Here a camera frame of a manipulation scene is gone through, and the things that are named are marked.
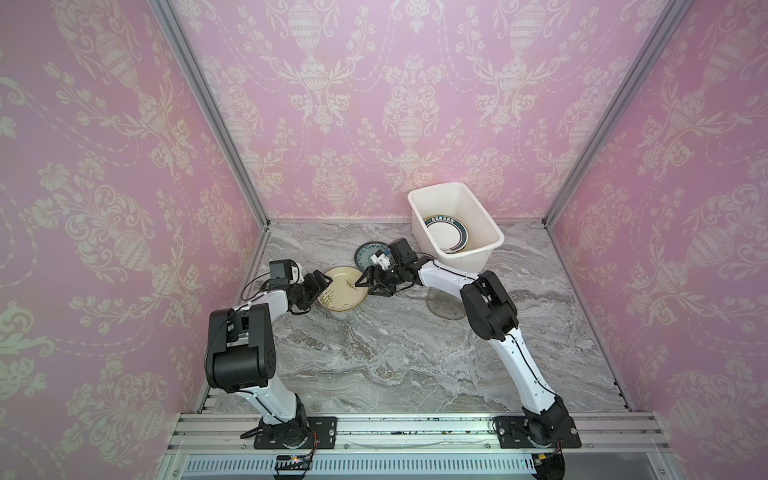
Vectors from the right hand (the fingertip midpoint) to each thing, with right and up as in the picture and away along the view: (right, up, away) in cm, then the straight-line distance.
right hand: (363, 288), depth 97 cm
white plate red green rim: (+32, +18, +18) cm, 41 cm away
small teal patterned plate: (0, +12, +15) cm, 19 cm away
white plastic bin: (+34, +31, +14) cm, 48 cm away
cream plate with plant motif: (-7, -2, +2) cm, 8 cm away
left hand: (-12, +1, -2) cm, 12 cm away
